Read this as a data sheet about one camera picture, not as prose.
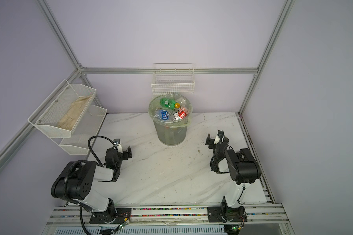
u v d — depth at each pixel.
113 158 0.73
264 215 0.75
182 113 0.80
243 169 0.49
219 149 0.72
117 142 0.82
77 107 0.82
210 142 0.86
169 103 0.86
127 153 0.88
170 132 0.91
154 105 0.91
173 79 0.96
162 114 0.82
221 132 0.81
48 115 0.69
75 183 0.45
